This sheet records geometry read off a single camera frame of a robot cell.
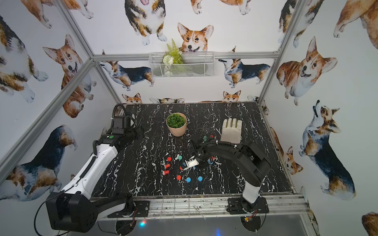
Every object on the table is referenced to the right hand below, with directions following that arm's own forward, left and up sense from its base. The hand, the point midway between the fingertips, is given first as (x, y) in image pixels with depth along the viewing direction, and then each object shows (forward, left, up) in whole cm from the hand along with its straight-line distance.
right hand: (195, 161), depth 88 cm
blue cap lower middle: (-9, +4, -2) cm, 10 cm away
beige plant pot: (+18, +11, +6) cm, 22 cm away
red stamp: (+17, -11, +1) cm, 20 cm away
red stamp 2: (-2, +17, 0) cm, 17 cm away
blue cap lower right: (-9, -3, -2) cm, 10 cm away
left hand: (+13, +29, +18) cm, 37 cm away
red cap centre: (-3, +9, -2) cm, 10 cm away
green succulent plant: (+23, +13, +10) cm, 29 cm away
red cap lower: (-9, +10, -2) cm, 13 cm away
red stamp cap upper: (+3, +16, -2) cm, 17 cm away
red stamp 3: (-6, +17, -1) cm, 18 cm away
